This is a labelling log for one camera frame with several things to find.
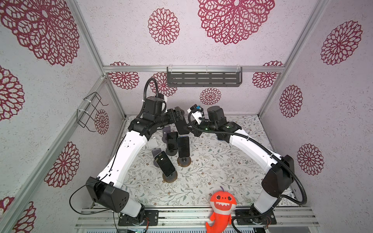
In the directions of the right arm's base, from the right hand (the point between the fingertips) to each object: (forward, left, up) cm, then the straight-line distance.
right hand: (184, 124), depth 75 cm
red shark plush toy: (-32, -20, -21) cm, 43 cm away
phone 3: (+9, +10, -28) cm, 31 cm away
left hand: (+3, +4, +4) cm, 6 cm away
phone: (-12, +12, -20) cm, 26 cm away
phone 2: (-3, +1, -17) cm, 17 cm away
